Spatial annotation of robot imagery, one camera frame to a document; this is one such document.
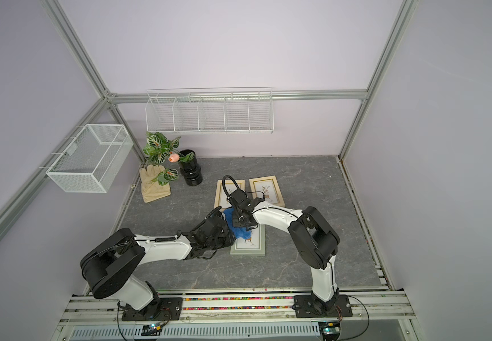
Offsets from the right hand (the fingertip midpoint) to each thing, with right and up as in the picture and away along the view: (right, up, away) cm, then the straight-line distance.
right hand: (238, 219), depth 93 cm
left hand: (-1, -9, -4) cm, 9 cm away
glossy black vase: (-24, +22, +9) cm, 34 cm away
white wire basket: (-57, +25, -10) cm, 63 cm away
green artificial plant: (-31, +29, -10) cm, 44 cm away
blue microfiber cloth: (+1, -4, -6) cm, 8 cm away
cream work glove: (-46, +13, +15) cm, 51 cm away
